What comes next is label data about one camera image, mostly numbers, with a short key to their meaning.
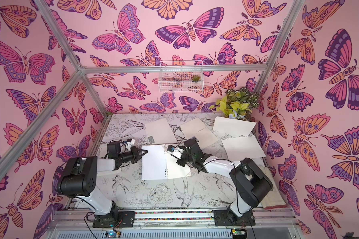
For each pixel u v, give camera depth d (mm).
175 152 740
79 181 473
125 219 734
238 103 919
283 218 748
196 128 1110
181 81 1061
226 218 736
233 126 948
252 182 450
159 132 1099
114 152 766
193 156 687
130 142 895
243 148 1004
